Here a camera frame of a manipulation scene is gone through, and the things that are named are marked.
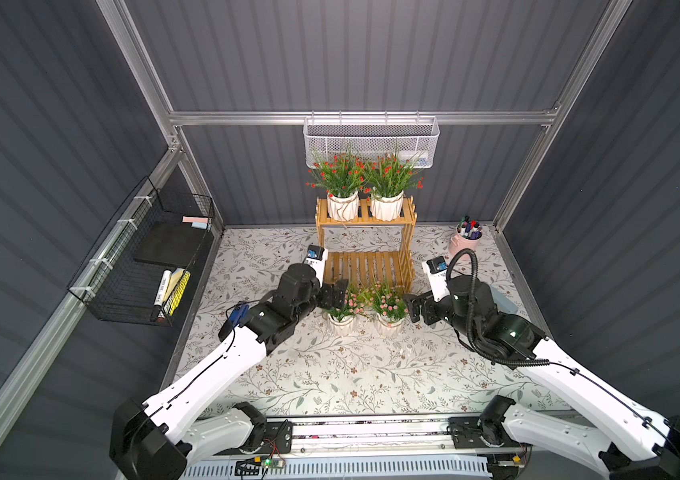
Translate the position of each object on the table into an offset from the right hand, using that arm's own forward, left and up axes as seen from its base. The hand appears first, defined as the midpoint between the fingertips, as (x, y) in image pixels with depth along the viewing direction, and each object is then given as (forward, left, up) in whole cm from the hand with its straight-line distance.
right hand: (424, 288), depth 72 cm
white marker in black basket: (-5, +62, +4) cm, 62 cm away
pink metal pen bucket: (+31, -20, -17) cm, 40 cm away
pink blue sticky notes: (+19, +61, +3) cm, 64 cm away
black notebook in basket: (+11, +65, +5) cm, 66 cm away
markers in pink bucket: (+32, -23, -12) cm, 42 cm away
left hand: (+4, +24, 0) cm, 24 cm away
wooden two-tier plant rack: (+26, +2, -26) cm, 36 cm away
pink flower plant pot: (+1, +21, -18) cm, 27 cm away
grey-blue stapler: (+8, -30, -21) cm, 38 cm away
